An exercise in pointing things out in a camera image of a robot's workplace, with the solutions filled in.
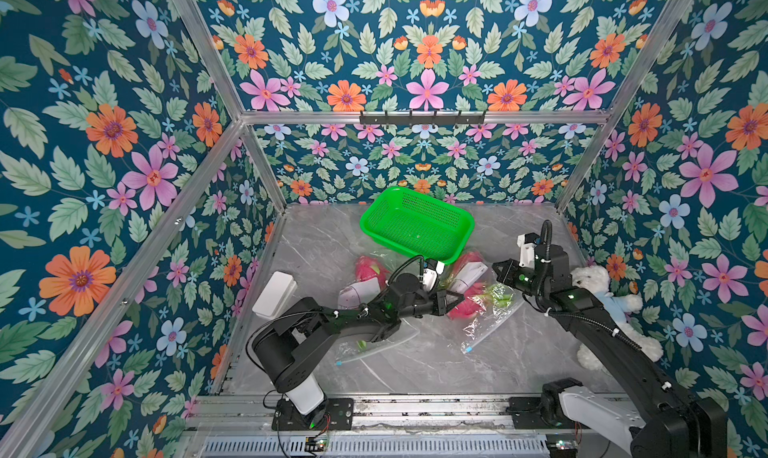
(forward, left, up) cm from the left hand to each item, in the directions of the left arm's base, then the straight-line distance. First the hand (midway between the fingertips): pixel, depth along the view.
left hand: (468, 299), depth 76 cm
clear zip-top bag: (-5, +34, -15) cm, 38 cm away
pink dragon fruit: (+13, +26, -5) cm, 29 cm away
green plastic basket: (+41, +8, -16) cm, 45 cm away
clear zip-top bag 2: (-7, -1, -4) cm, 8 cm away
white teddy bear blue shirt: (-2, -43, -8) cm, 44 cm away
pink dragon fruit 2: (+1, -4, -1) cm, 4 cm away
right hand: (+9, -10, +3) cm, 14 cm away
